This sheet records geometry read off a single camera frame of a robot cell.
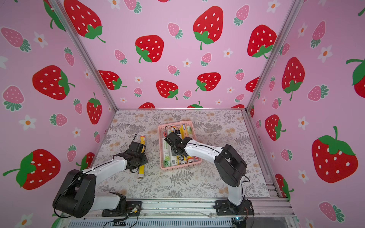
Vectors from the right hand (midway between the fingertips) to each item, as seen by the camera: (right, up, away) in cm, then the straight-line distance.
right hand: (182, 145), depth 92 cm
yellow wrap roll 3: (+5, -8, -6) cm, 11 cm away
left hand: (-25, -9, +1) cm, 26 cm away
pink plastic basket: (-15, +12, +10) cm, 22 cm away
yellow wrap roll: (-24, -16, -8) cm, 30 cm away
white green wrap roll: (-10, -5, -1) cm, 12 cm away
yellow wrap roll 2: (+1, +9, +6) cm, 10 cm away
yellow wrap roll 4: (+2, -8, -7) cm, 11 cm away
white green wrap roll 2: (+5, +9, +10) cm, 15 cm away
